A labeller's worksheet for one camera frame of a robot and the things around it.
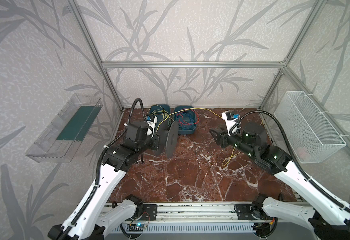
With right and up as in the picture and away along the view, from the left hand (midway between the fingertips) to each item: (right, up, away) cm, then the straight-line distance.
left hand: (160, 130), depth 69 cm
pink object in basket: (+70, -12, +3) cm, 71 cm away
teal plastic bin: (-3, +15, +46) cm, 49 cm away
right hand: (+25, +4, -4) cm, 26 cm away
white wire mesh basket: (+66, -3, -7) cm, 66 cm away
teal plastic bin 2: (+9, -3, +33) cm, 35 cm away
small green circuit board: (-9, -45, +1) cm, 46 cm away
